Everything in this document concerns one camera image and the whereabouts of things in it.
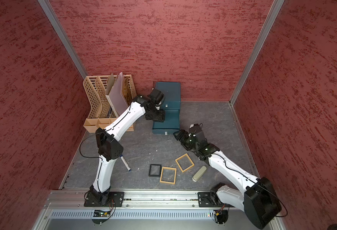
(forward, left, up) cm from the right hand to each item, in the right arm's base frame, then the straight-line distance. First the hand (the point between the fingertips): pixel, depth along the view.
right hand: (175, 139), depth 81 cm
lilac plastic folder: (+25, +37, +10) cm, 46 cm away
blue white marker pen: (-10, +30, -13) cm, 34 cm away
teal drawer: (+19, +2, -13) cm, 23 cm away
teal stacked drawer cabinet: (+22, +2, +4) cm, 22 cm away
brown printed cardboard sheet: (+38, +43, +13) cm, 59 cm away
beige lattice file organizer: (+26, +53, -7) cm, 60 cm away
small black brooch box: (-13, +12, -14) cm, 23 cm away
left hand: (+12, +10, +2) cm, 16 cm away
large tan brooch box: (-8, -6, -15) cm, 19 cm away
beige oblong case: (-16, -14, -13) cm, 25 cm away
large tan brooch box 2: (-16, +5, -16) cm, 23 cm away
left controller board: (-33, +41, -16) cm, 56 cm away
